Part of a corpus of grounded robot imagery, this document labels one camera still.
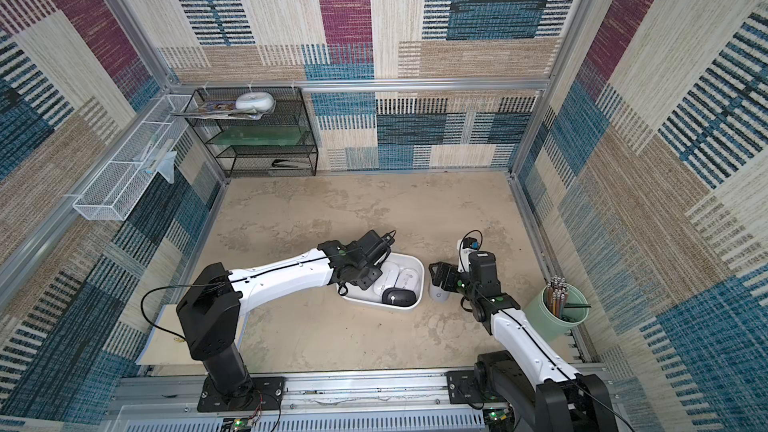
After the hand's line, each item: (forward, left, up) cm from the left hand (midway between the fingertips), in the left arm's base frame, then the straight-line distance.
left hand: (367, 264), depth 87 cm
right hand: (0, -21, 0) cm, 21 cm away
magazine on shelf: (+39, +43, +27) cm, 64 cm away
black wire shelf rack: (+47, +49, -2) cm, 68 cm away
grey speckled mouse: (-7, -20, -6) cm, 22 cm away
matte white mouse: (-2, -12, -5) cm, 13 cm away
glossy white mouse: (-2, -6, -5) cm, 8 cm away
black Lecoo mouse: (-8, -9, -4) cm, 13 cm away
